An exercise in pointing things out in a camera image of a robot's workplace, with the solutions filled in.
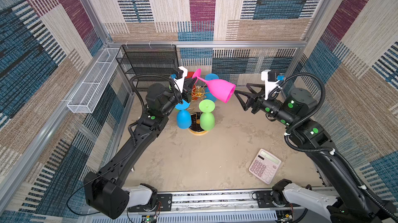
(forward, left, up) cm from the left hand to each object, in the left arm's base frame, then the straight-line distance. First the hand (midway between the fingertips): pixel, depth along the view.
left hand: (196, 75), depth 64 cm
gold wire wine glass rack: (+5, 0, -16) cm, 17 cm away
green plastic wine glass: (-6, -5, -23) cm, 24 cm away
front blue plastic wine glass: (-5, +7, -24) cm, 25 cm away
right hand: (-9, -17, 0) cm, 19 cm away
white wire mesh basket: (+15, +65, -27) cm, 72 cm away
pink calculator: (-23, -35, -42) cm, 60 cm away
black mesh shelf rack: (+41, +34, -24) cm, 58 cm away
